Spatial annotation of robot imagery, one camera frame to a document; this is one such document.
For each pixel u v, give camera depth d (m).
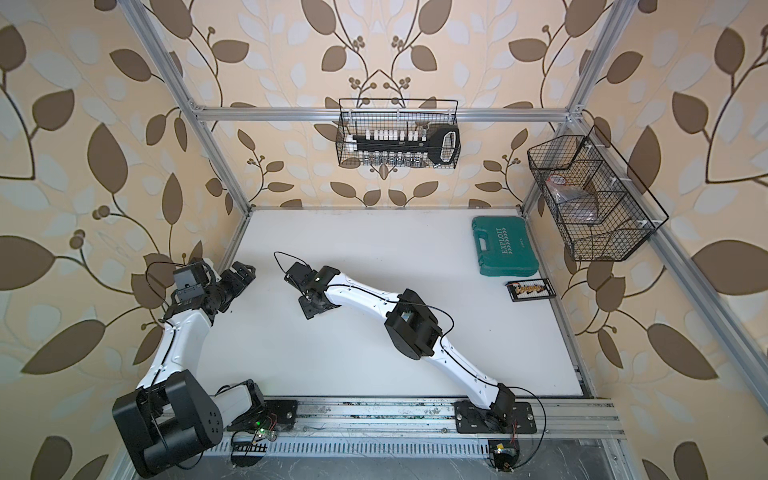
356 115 0.91
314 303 0.80
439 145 0.84
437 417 0.75
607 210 0.72
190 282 0.63
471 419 0.74
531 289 0.96
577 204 0.70
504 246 1.02
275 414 0.74
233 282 0.75
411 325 0.59
